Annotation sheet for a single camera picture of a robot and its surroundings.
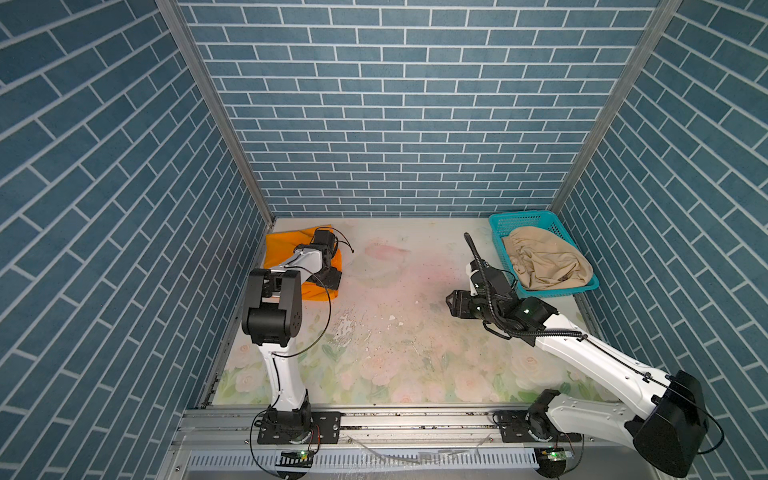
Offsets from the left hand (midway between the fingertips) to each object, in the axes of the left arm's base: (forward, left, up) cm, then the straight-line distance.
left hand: (318, 278), depth 101 cm
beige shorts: (+4, -77, +6) cm, 78 cm away
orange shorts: (+14, +17, 0) cm, 22 cm away
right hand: (-16, -41, +15) cm, 47 cm away
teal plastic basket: (+20, -67, +6) cm, 70 cm away
